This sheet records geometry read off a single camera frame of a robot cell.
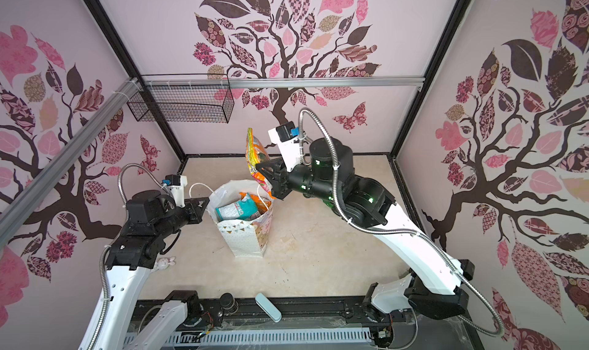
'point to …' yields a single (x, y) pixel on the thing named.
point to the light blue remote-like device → (268, 307)
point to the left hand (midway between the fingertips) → (209, 203)
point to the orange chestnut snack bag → (262, 203)
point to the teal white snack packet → (243, 209)
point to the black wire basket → (202, 98)
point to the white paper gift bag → (242, 237)
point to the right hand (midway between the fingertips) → (258, 163)
